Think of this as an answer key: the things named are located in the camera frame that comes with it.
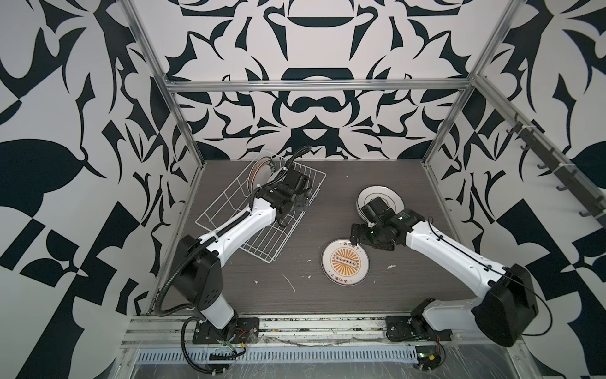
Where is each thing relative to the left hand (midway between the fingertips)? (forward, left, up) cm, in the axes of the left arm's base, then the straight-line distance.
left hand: (291, 193), depth 86 cm
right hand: (-14, -23, -7) cm, 28 cm away
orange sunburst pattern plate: (-20, -19, -17) cm, 32 cm away
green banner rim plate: (+13, +12, -3) cm, 18 cm away
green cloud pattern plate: (+8, -42, -15) cm, 46 cm away
